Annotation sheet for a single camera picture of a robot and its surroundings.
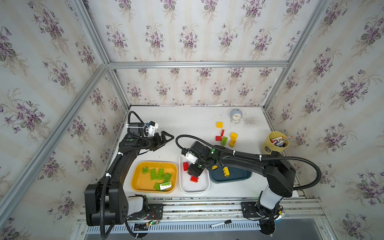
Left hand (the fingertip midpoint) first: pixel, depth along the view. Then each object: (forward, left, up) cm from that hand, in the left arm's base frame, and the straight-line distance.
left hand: (168, 139), depth 80 cm
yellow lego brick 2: (-20, -22, +9) cm, 31 cm away
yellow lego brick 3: (+23, -33, -16) cm, 43 cm away
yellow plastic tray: (-17, +16, -20) cm, 30 cm away
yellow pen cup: (+3, -63, -7) cm, 63 cm away
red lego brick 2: (-16, -15, -16) cm, 27 cm away
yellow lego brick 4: (+13, -42, -16) cm, 47 cm away
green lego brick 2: (-15, +1, -16) cm, 22 cm away
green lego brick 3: (-20, +1, -15) cm, 25 cm away
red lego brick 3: (+13, -32, -19) cm, 39 cm away
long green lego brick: (-13, +9, -18) cm, 24 cm away
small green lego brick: (-11, +14, -17) cm, 25 cm away
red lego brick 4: (+16, -34, -15) cm, 41 cm away
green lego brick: (-13, +5, -17) cm, 22 cm away
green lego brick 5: (+9, -35, -17) cm, 40 cm away
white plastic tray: (-19, -10, -20) cm, 30 cm away
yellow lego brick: (-12, -33, -15) cm, 38 cm away
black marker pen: (-36, -30, -17) cm, 50 cm away
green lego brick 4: (-20, +6, -17) cm, 27 cm away
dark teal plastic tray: (-14, -28, -17) cm, 35 cm away
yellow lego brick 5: (+8, -40, -17) cm, 44 cm away
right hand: (-13, -12, -11) cm, 21 cm away
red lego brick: (-9, -9, -15) cm, 20 cm away
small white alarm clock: (+28, -45, -12) cm, 55 cm away
